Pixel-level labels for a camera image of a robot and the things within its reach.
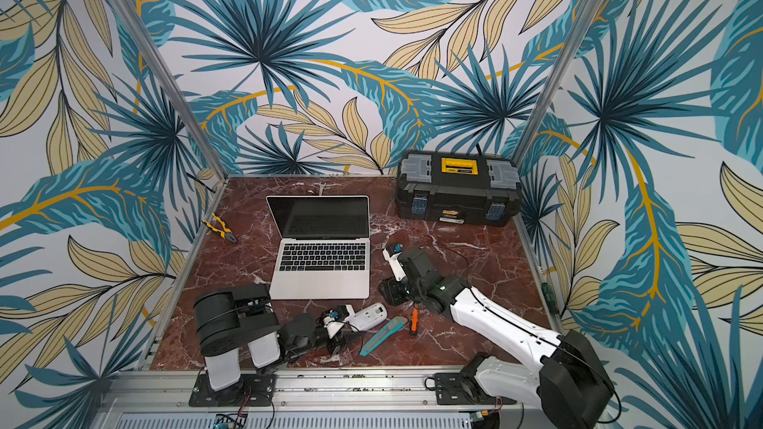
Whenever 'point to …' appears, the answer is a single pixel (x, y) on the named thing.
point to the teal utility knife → (383, 335)
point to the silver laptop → (324, 252)
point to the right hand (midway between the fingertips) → (373, 297)
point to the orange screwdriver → (414, 321)
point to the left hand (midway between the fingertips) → (356, 326)
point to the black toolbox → (458, 187)
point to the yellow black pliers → (225, 232)
